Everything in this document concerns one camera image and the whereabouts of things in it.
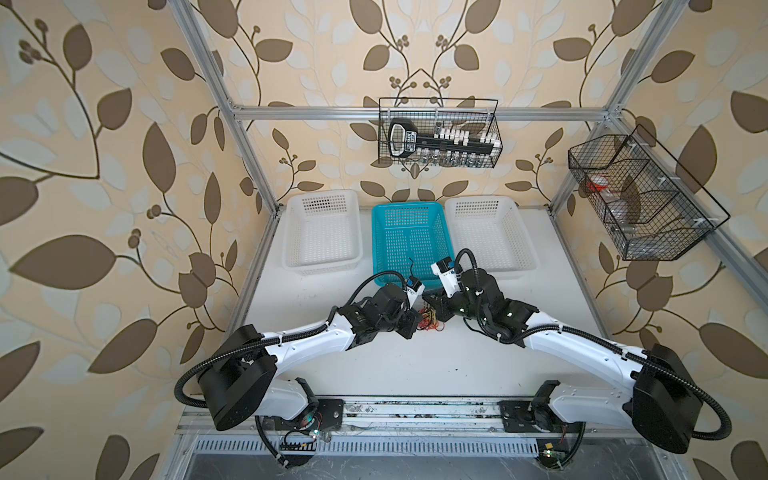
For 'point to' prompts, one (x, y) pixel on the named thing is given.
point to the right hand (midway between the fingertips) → (424, 298)
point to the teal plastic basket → (409, 238)
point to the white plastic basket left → (321, 232)
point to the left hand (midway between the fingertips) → (424, 315)
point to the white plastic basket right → (491, 229)
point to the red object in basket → (597, 184)
